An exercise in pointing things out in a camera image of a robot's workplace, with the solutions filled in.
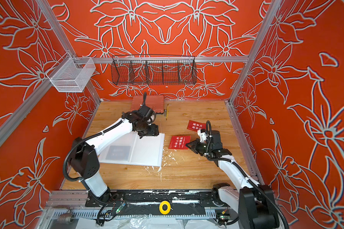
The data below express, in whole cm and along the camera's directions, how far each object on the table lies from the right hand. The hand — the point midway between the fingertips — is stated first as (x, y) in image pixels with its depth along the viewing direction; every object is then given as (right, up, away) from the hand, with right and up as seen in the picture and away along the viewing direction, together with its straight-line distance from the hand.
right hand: (186, 143), depth 80 cm
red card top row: (+10, +8, +23) cm, 26 cm away
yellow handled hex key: (-12, +19, +31) cm, 38 cm away
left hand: (-18, +6, +5) cm, 19 cm away
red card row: (-4, 0, +5) cm, 6 cm away
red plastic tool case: (-21, +27, +33) cm, 48 cm away
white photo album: (-24, -6, +9) cm, 26 cm away
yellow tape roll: (-12, -31, -12) cm, 36 cm away
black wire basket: (-21, +48, +18) cm, 56 cm away
